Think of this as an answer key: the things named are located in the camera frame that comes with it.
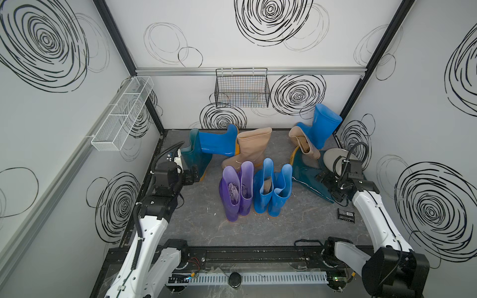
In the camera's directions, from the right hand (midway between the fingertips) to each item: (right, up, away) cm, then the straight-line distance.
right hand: (323, 182), depth 82 cm
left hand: (-60, +8, -7) cm, 61 cm away
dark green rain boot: (-57, +12, -4) cm, 58 cm away
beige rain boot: (-32, +16, +4) cm, 36 cm away
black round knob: (-39, -29, -21) cm, 53 cm away
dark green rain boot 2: (-2, +4, +16) cm, 17 cm away
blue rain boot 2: (-23, -1, -18) cm, 30 cm away
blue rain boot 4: (-49, +17, +23) cm, 57 cm away
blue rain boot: (-29, +1, -13) cm, 32 cm away
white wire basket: (-88, +21, -10) cm, 92 cm away
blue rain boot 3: (+5, +29, +9) cm, 31 cm away
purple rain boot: (-41, -3, -9) cm, 42 cm away
